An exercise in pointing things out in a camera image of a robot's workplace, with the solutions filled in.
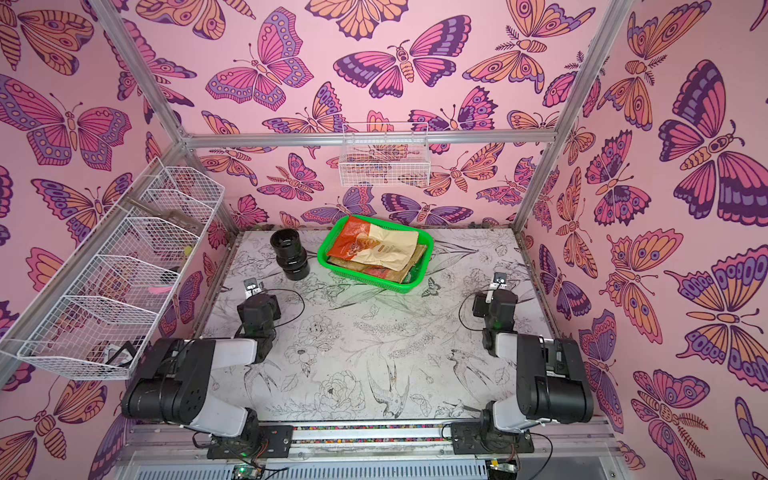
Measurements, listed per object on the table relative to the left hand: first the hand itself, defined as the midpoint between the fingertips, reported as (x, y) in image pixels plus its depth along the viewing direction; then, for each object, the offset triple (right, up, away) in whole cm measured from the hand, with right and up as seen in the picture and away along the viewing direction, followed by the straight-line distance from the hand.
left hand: (264, 295), depth 94 cm
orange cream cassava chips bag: (+25, +24, +16) cm, 38 cm away
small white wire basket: (+38, +45, +2) cm, 59 cm away
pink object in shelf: (-17, +4, -21) cm, 27 cm away
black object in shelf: (-18, -9, -30) cm, 36 cm away
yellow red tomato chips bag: (+38, +15, +12) cm, 43 cm away
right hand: (+70, +1, 0) cm, 70 cm away
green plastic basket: (+35, +4, +2) cm, 35 cm away
